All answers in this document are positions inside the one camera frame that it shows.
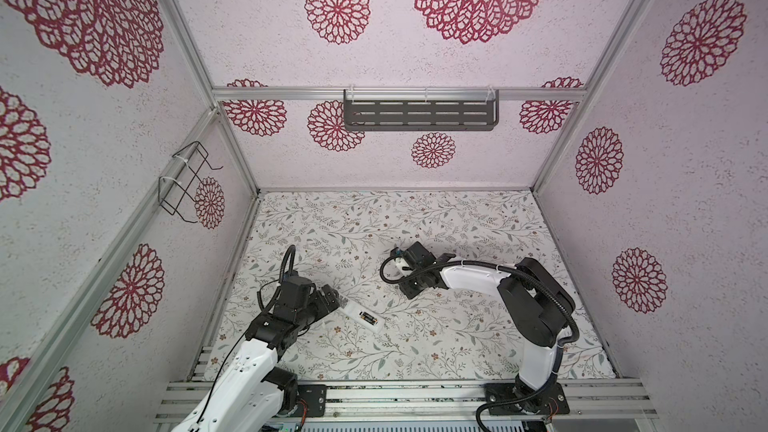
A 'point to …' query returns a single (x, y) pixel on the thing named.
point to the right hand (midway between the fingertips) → (402, 281)
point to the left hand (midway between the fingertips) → (327, 305)
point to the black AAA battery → (369, 318)
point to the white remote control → (352, 312)
